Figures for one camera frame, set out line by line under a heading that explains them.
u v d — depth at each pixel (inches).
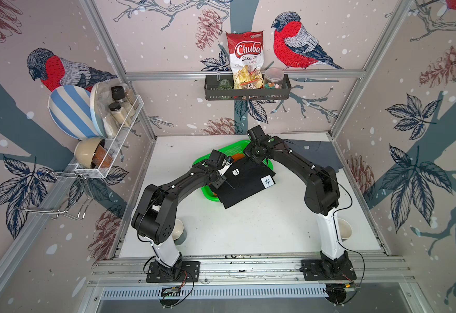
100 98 26.4
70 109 25.4
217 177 32.2
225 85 36.5
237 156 41.3
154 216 18.3
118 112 29.9
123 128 30.7
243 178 34.8
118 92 31.3
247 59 31.9
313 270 28.7
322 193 21.7
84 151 23.6
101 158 25.3
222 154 29.7
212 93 35.6
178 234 28.7
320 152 44.0
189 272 28.7
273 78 32.3
